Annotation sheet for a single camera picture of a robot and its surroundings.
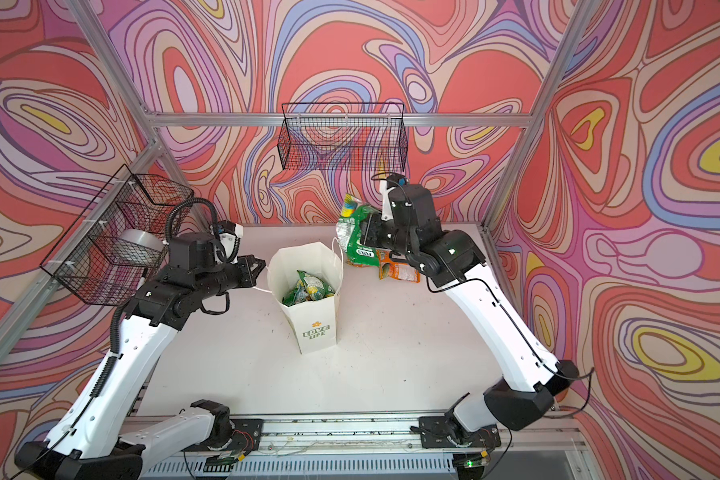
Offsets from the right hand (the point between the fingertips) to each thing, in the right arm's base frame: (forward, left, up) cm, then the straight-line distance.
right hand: (362, 230), depth 65 cm
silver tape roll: (+6, +55, -6) cm, 55 cm away
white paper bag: (-11, +13, -22) cm, 28 cm away
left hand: (-1, +23, -8) cm, 24 cm away
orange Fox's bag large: (+15, -11, -35) cm, 40 cm away
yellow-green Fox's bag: (0, +16, -23) cm, 28 cm away
